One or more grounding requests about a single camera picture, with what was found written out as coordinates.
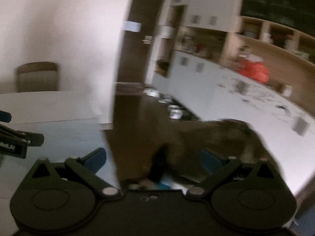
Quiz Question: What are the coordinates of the dark glass cabinet door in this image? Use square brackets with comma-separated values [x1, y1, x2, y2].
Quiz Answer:
[240, 0, 315, 35]

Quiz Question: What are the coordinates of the white cabinet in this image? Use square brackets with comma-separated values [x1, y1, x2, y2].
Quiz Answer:
[151, 50, 315, 140]
[172, 0, 243, 32]

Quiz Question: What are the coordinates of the orange plastic bag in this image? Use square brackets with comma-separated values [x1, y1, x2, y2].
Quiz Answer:
[237, 59, 270, 83]

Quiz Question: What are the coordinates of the brown wooden door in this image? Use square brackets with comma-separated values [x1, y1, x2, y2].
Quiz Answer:
[115, 0, 166, 84]

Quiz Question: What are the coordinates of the white lower cabinet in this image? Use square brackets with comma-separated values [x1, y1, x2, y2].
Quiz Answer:
[151, 50, 315, 140]

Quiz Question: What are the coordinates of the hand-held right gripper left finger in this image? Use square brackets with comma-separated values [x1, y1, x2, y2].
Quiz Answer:
[25, 147, 122, 198]

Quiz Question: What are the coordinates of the wooden shelf unit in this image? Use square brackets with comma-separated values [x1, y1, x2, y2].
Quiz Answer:
[221, 16, 315, 92]

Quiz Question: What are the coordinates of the white door sign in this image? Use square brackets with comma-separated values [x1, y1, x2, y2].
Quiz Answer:
[123, 21, 142, 32]

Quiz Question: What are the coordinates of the brown dining chair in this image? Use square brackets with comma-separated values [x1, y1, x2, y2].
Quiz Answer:
[15, 62, 59, 93]

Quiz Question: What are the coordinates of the white upper cabinet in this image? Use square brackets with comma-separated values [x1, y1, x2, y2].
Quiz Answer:
[172, 0, 243, 32]

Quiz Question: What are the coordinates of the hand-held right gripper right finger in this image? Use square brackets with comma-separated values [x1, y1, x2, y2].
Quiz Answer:
[186, 149, 281, 198]

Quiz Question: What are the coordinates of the olive brown t-shirt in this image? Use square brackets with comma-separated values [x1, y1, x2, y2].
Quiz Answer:
[148, 118, 283, 185]

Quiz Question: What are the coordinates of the tall wooden shelf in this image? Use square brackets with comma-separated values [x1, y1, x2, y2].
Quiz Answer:
[154, 4, 189, 78]

